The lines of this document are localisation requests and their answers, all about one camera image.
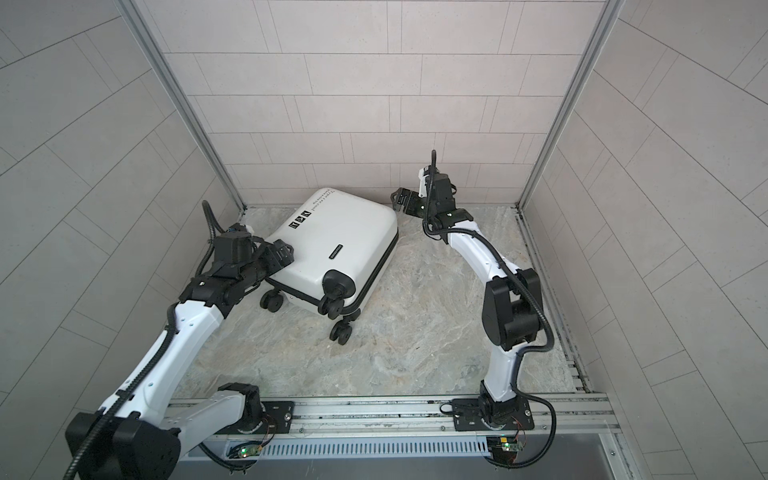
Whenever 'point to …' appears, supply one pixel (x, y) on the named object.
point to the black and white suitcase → (340, 243)
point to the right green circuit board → (504, 448)
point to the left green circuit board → (248, 451)
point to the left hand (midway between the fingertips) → (287, 248)
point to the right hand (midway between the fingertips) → (400, 197)
